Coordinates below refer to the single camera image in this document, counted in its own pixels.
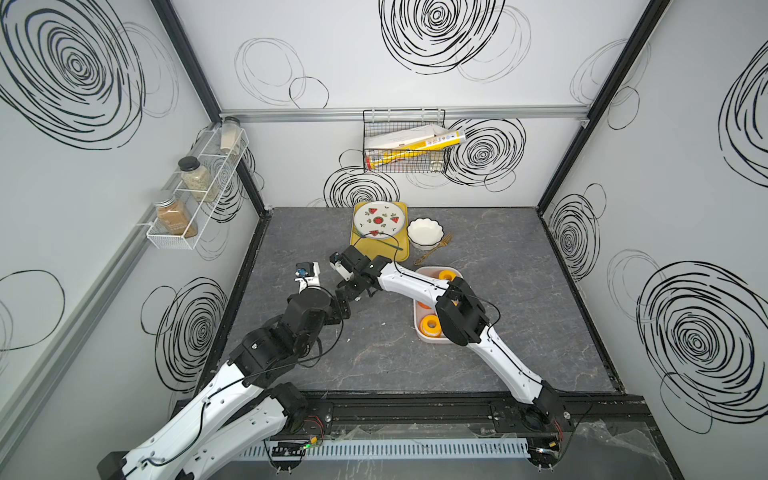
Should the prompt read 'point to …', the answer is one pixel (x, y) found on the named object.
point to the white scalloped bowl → (425, 233)
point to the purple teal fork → (383, 242)
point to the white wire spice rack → (220, 164)
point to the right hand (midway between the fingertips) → (348, 284)
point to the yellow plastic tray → (395, 248)
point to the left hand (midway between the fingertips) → (332, 291)
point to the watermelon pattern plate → (379, 220)
